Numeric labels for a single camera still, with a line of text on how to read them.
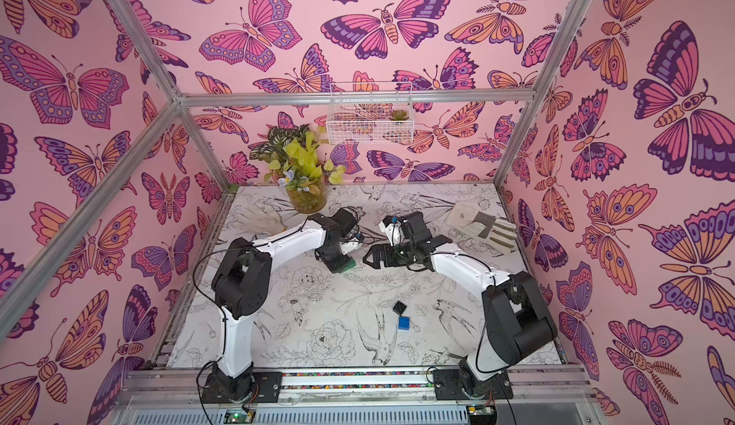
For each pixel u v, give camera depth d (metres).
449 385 0.73
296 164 0.98
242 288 0.52
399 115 0.92
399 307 0.86
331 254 0.81
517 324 0.44
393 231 0.81
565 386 0.75
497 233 1.03
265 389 0.73
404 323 0.83
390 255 0.78
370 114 0.95
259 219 1.07
